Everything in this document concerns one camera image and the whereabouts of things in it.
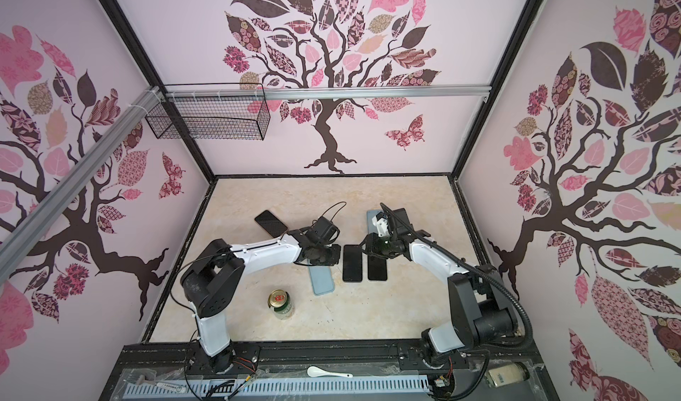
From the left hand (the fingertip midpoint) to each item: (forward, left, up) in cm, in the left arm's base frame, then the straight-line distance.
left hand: (338, 263), depth 91 cm
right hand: (+3, -8, +7) cm, 11 cm away
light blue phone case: (-5, +6, -2) cm, 8 cm away
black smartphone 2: (0, -5, -2) cm, 5 cm away
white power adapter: (-33, -45, +2) cm, 56 cm away
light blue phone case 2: (+6, -11, +13) cm, 18 cm away
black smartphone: (+19, +27, -4) cm, 33 cm away
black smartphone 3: (-1, -14, -2) cm, 14 cm away
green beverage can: (-16, +16, +8) cm, 24 cm away
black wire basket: (+45, +40, +32) cm, 69 cm away
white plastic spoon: (-32, +5, -1) cm, 32 cm away
